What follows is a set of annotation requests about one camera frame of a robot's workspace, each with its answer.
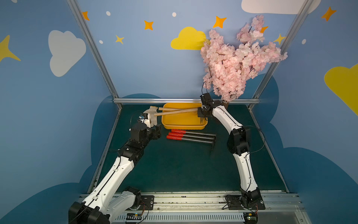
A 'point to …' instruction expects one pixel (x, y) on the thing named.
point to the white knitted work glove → (153, 115)
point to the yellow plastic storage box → (183, 121)
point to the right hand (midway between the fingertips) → (202, 112)
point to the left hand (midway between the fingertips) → (155, 123)
